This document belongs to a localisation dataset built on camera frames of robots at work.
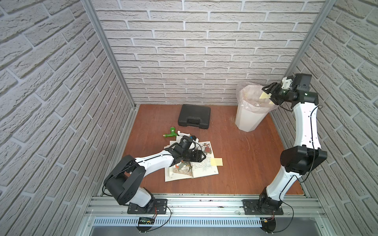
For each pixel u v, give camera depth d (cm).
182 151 68
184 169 79
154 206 67
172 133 100
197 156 76
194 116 105
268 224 70
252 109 84
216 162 90
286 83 71
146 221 71
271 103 82
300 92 55
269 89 70
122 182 43
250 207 73
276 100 70
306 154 47
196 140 82
